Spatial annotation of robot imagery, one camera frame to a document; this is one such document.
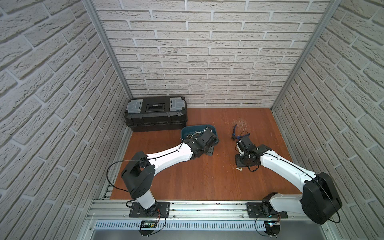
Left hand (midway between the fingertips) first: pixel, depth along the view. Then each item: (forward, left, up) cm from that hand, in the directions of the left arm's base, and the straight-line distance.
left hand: (212, 145), depth 85 cm
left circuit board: (-36, +33, -16) cm, 52 cm away
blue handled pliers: (+14, -18, -12) cm, 26 cm away
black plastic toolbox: (+20, +35, +4) cm, 40 cm away
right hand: (-7, -17, -7) cm, 20 cm away
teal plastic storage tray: (+17, +15, -9) cm, 25 cm away
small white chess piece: (-11, -17, -10) cm, 23 cm away
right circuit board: (-39, -27, -11) cm, 49 cm away
